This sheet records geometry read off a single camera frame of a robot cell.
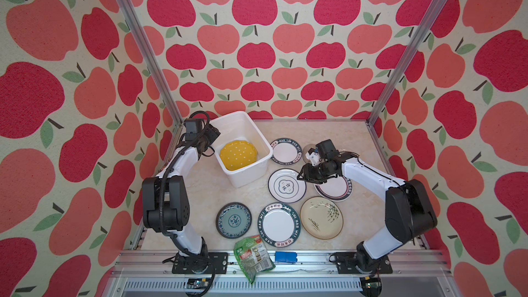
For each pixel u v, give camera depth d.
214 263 0.77
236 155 1.04
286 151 1.07
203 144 0.71
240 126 1.04
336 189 0.93
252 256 0.75
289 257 0.77
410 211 0.45
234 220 0.84
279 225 0.83
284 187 0.94
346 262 0.73
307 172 0.80
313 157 0.85
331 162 0.68
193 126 0.72
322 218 0.84
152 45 0.91
